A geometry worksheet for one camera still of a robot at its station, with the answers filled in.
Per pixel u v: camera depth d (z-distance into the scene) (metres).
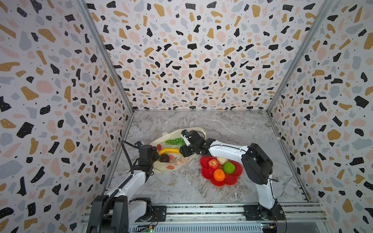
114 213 0.41
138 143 0.78
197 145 0.72
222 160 0.87
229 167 0.84
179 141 0.99
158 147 0.97
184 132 0.83
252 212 0.75
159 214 0.73
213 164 0.86
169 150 0.95
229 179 0.85
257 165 0.51
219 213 0.76
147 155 0.67
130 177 0.54
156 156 0.83
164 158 0.90
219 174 0.83
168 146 0.98
